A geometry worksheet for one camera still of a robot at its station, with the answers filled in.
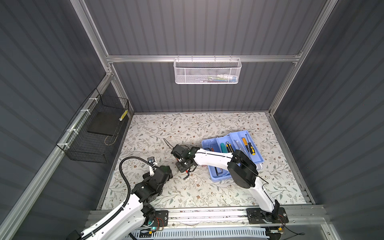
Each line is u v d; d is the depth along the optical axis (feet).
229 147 2.98
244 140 2.92
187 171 2.64
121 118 2.63
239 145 2.91
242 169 1.83
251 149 2.78
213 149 3.24
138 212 2.03
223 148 2.99
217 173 2.85
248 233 2.32
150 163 2.23
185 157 2.32
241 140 2.97
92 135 2.41
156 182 1.97
